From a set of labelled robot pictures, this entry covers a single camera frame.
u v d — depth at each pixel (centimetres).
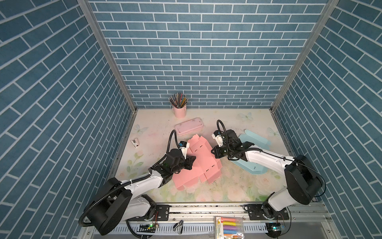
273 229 70
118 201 42
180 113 111
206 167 88
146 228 72
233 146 68
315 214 76
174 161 66
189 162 74
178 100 111
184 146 76
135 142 99
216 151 77
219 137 80
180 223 70
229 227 70
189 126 109
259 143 102
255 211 74
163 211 74
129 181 47
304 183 44
